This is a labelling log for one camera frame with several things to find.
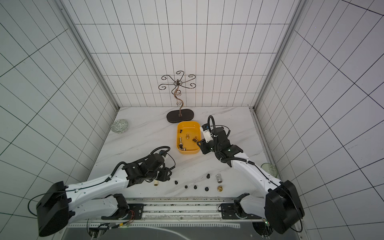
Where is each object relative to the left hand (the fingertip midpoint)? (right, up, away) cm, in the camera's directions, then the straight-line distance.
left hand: (165, 175), depth 80 cm
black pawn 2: (+24, -1, +3) cm, 24 cm away
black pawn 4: (+16, -6, -1) cm, 17 cm away
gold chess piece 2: (+30, -6, -2) cm, 30 cm away
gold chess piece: (+11, +19, +20) cm, 30 cm away
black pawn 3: (+23, -7, -1) cm, 24 cm away
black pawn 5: (+6, -4, +1) cm, 7 cm away
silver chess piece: (+7, +16, +17) cm, 25 cm away
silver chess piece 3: (+30, -2, +3) cm, 30 cm away
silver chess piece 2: (+7, +13, +15) cm, 21 cm away
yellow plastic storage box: (+12, +22, +21) cm, 32 cm away
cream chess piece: (-5, -4, 0) cm, 7 cm away
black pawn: (+7, +23, +24) cm, 34 cm away
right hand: (+20, +20, +3) cm, 28 cm away
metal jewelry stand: (+4, +34, +33) cm, 48 cm away
